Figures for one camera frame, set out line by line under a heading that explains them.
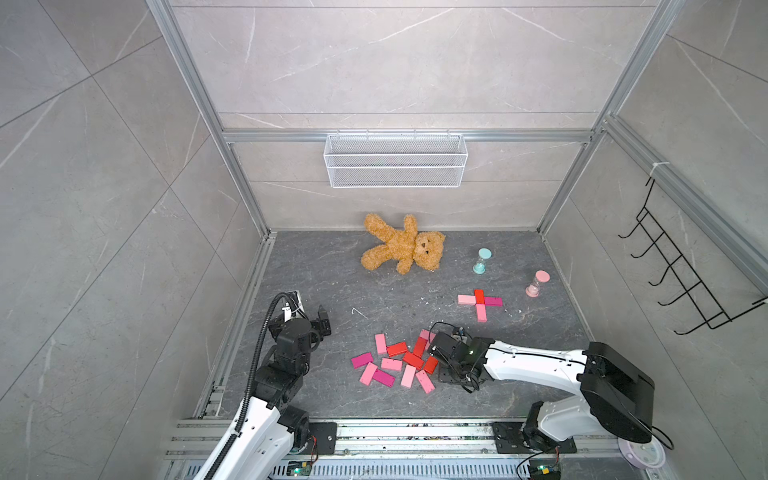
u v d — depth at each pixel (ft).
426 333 3.01
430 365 2.79
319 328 2.35
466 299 3.23
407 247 3.44
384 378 2.74
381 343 2.92
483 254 3.31
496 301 3.29
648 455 2.29
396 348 2.91
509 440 2.40
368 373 2.75
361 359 2.84
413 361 2.81
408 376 2.73
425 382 2.68
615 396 1.33
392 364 2.75
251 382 1.65
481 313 3.13
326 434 2.41
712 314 1.90
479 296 3.25
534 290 3.30
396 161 3.29
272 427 1.66
